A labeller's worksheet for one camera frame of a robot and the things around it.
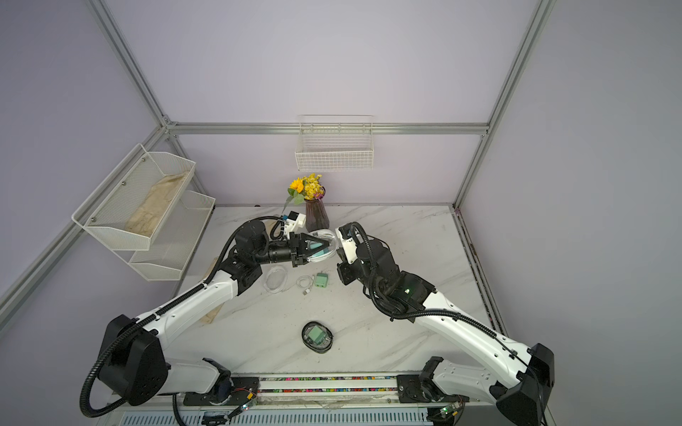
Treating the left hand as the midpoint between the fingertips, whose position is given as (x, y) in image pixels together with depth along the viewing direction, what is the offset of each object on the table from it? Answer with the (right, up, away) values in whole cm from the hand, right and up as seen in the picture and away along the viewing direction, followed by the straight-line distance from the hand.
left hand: (326, 251), depth 69 cm
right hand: (+5, -1, +3) cm, 5 cm away
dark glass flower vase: (-7, +12, +31) cm, 34 cm away
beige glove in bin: (-54, +10, +7) cm, 55 cm away
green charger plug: (-4, -13, +26) cm, 29 cm away
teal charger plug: (-1, 0, -2) cm, 2 cm away
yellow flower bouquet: (-8, +21, +24) cm, 33 cm away
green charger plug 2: (-4, -28, +13) cm, 31 cm away
